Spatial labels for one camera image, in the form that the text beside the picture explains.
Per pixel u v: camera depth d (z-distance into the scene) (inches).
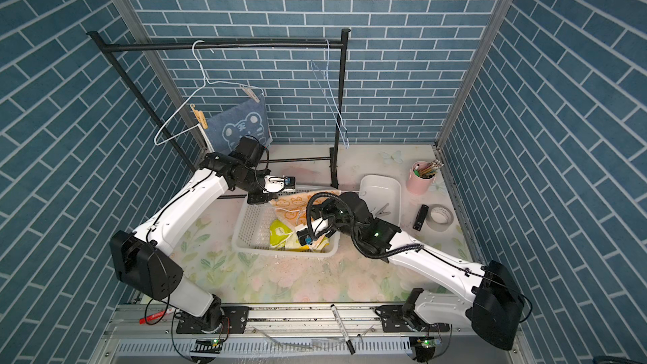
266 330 28.6
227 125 31.8
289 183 26.8
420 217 37.0
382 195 39.7
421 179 37.9
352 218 21.2
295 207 35.2
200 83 38.7
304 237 23.9
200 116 28.6
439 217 37.7
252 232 35.2
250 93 32.8
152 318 29.0
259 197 27.6
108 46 24.1
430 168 36.4
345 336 27.9
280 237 34.8
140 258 16.2
